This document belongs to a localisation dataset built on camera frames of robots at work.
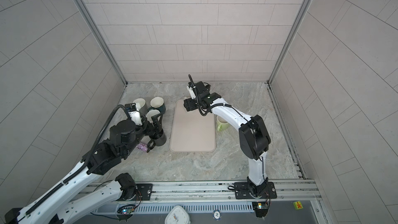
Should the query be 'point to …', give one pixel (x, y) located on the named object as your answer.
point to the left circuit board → (128, 209)
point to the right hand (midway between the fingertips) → (188, 102)
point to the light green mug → (222, 124)
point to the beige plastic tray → (190, 131)
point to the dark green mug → (157, 103)
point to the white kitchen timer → (178, 215)
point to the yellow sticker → (298, 205)
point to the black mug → (158, 139)
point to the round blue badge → (216, 214)
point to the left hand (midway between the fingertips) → (159, 114)
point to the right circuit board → (260, 208)
